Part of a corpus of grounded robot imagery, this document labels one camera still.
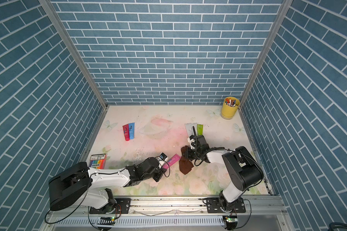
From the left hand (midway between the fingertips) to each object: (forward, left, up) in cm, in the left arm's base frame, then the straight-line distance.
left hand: (167, 171), depth 85 cm
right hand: (+11, -11, -1) cm, 15 cm away
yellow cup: (+41, -44, +8) cm, 61 cm away
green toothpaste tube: (+30, -22, +1) cm, 38 cm away
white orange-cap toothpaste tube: (+35, -19, 0) cm, 40 cm away
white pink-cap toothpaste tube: (+32, -14, +1) cm, 35 cm away
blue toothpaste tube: (+31, +28, 0) cm, 42 cm away
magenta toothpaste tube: (+6, -2, +1) cm, 6 cm away
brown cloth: (+4, -11, +1) cm, 12 cm away
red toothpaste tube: (+30, +32, 0) cm, 44 cm away
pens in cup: (+48, -46, +12) cm, 67 cm away
